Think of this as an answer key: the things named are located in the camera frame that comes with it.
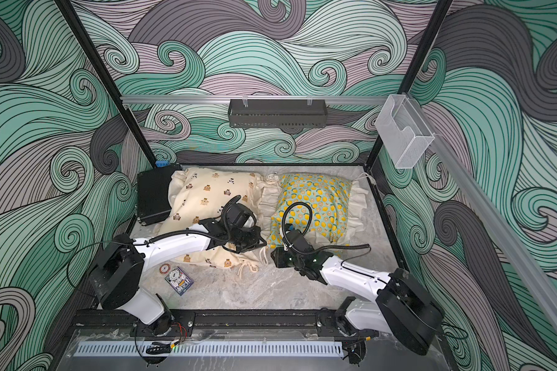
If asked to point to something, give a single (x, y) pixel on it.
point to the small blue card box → (179, 280)
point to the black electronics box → (153, 202)
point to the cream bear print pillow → (197, 194)
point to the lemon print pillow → (326, 209)
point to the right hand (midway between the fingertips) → (271, 257)
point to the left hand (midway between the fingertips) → (269, 242)
